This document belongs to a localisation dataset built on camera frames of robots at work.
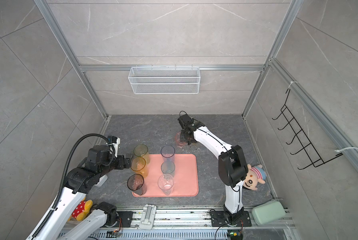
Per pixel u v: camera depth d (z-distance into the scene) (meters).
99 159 0.52
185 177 0.88
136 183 0.78
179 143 0.82
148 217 0.73
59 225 0.40
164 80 1.01
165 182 0.78
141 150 0.84
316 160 0.58
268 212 0.76
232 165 0.51
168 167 0.86
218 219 0.73
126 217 0.73
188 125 0.65
